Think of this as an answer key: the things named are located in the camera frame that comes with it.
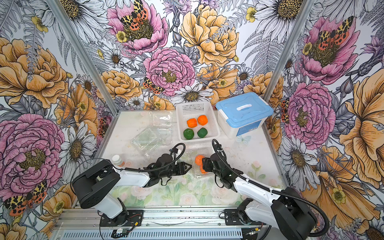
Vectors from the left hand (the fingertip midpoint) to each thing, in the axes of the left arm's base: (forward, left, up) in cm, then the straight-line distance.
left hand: (189, 170), depth 86 cm
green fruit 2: (+25, -8, +3) cm, 26 cm away
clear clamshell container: (+36, +21, -3) cm, 42 cm away
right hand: (+3, -10, +3) cm, 10 cm away
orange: (+35, -2, +2) cm, 35 cm away
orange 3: (+6, -6, +2) cm, 8 cm away
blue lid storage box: (+31, -34, +14) cm, 48 cm away
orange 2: (+36, -9, +2) cm, 38 cm away
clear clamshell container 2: (+9, -3, -1) cm, 9 cm away
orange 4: (-1, -8, +1) cm, 8 cm away
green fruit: (+25, +1, +1) cm, 25 cm away
